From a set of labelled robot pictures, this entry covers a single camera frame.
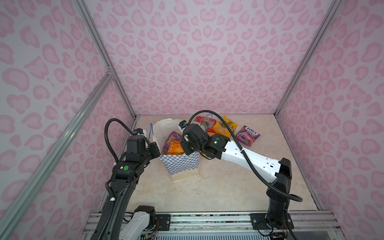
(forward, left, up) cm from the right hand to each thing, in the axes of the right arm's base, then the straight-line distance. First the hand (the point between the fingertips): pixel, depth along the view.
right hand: (184, 140), depth 74 cm
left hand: (-2, +14, +1) cm, 14 cm away
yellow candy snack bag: (+24, -21, -19) cm, 37 cm away
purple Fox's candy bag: (+21, -40, -23) cm, 51 cm away
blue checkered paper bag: (-10, +2, -9) cm, 14 cm away
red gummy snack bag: (+28, -13, -19) cm, 37 cm away
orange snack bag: (0, +6, -7) cm, 9 cm away
